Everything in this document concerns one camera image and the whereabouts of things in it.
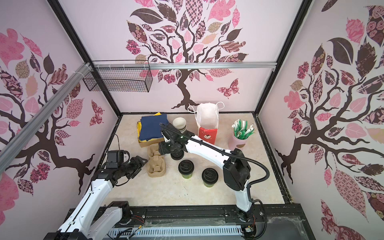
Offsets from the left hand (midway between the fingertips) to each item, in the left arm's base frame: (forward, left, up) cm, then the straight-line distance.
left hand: (145, 166), depth 81 cm
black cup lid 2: (-1, -23, +2) cm, 23 cm away
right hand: (+8, -9, +7) cm, 14 cm away
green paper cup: (-9, -35, -6) cm, 37 cm away
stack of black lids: (+11, -16, -8) cm, 21 cm away
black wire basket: (+73, +36, +7) cm, 81 cm away
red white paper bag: (+34, -36, +4) cm, 50 cm away
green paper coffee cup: (-4, -23, -5) cm, 24 cm away
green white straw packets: (+19, -56, +9) cm, 60 cm away
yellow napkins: (+34, +13, -6) cm, 37 cm away
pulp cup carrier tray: (+2, -4, -6) cm, 8 cm away
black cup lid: (-6, -36, +2) cm, 36 cm away
